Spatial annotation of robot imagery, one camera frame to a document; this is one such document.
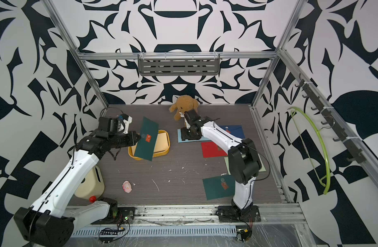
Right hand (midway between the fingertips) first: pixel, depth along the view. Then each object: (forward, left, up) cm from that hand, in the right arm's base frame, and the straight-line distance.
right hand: (184, 134), depth 91 cm
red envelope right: (-4, -16, -11) cm, 20 cm away
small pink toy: (-26, +30, -9) cm, 41 cm away
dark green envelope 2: (-27, -18, -12) cm, 34 cm away
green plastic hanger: (-31, -54, +14) cm, 64 cm away
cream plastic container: (-28, +43, -1) cm, 51 cm away
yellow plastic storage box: (-6, +32, -8) cm, 33 cm away
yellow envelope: (-1, +14, -8) cm, 16 cm away
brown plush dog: (+18, 0, +7) cm, 19 cm away
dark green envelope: (-11, +19, +6) cm, 23 cm away
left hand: (-8, +22, +12) cm, 26 cm away
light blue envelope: (-4, +2, -1) cm, 5 cm away
